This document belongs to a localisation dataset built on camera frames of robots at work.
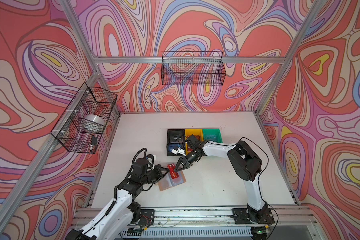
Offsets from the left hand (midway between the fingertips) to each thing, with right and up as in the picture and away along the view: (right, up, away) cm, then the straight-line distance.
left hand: (171, 170), depth 79 cm
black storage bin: (-1, +19, +25) cm, 32 cm away
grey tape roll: (-36, +25, -9) cm, 45 cm away
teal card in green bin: (+26, +16, +22) cm, 38 cm away
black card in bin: (+2, +15, +22) cm, 27 cm away
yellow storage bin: (+17, +19, +21) cm, 33 cm away
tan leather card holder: (-2, -9, +5) cm, 10 cm away
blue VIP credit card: (-1, +11, +17) cm, 20 cm away
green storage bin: (+27, +20, +20) cm, 39 cm away
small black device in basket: (-38, +17, -7) cm, 42 cm away
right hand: (+4, -3, +4) cm, 6 cm away
